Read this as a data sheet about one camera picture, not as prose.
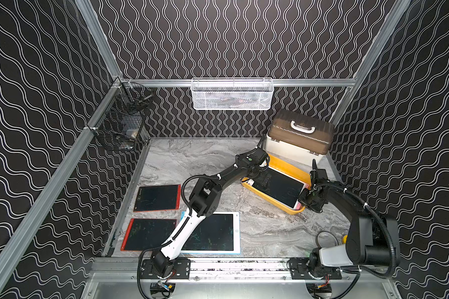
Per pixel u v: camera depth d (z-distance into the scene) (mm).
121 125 920
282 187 978
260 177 900
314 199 749
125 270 760
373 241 434
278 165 1051
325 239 829
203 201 630
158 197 956
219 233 857
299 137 958
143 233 851
